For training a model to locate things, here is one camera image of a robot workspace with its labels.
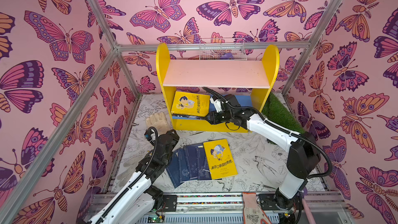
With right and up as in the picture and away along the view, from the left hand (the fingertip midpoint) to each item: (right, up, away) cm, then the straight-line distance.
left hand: (175, 130), depth 78 cm
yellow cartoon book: (+7, +14, +10) cm, 18 cm away
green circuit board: (-8, -40, -7) cm, 42 cm away
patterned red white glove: (+37, -36, -8) cm, 52 cm away
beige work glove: (-16, +3, +27) cm, 32 cm away
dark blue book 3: (+14, -22, +3) cm, 26 cm away
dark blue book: (+4, -23, +3) cm, 23 cm away
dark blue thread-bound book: (-2, -21, +4) cm, 22 cm away
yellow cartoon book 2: (+23, -17, +6) cm, 29 cm away
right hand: (+16, +8, +5) cm, 19 cm away
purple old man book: (+5, +7, +10) cm, 13 cm away
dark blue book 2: (+7, -14, +10) cm, 18 cm away
